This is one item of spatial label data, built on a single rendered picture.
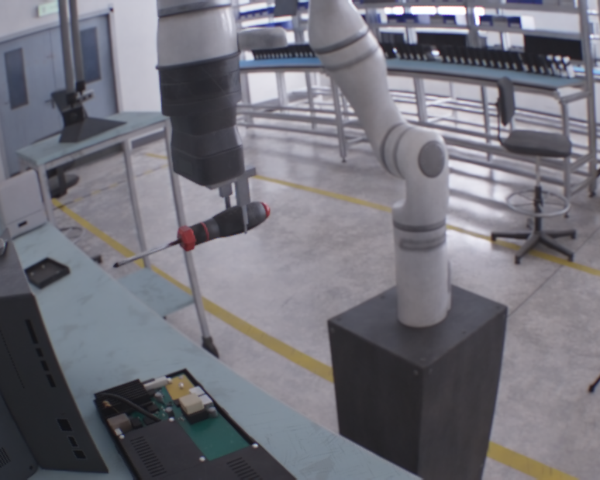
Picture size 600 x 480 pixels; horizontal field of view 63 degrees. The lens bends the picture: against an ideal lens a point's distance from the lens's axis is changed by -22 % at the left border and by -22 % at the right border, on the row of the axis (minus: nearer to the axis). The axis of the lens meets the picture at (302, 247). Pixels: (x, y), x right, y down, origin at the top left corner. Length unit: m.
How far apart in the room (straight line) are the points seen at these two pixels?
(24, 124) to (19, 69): 0.76
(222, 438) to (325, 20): 0.55
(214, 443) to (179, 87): 0.33
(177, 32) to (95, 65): 7.05
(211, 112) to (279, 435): 0.31
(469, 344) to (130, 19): 7.06
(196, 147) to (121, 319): 0.40
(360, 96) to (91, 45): 6.77
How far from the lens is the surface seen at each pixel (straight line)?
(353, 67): 0.83
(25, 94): 7.26
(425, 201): 0.91
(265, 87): 8.75
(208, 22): 0.49
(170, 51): 0.50
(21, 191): 1.41
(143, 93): 7.73
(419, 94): 5.93
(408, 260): 0.96
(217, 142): 0.51
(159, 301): 2.49
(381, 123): 0.93
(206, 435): 0.57
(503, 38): 5.17
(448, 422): 1.06
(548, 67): 4.21
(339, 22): 0.81
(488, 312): 1.05
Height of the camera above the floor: 1.37
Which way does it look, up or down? 23 degrees down
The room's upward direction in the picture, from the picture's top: 7 degrees counter-clockwise
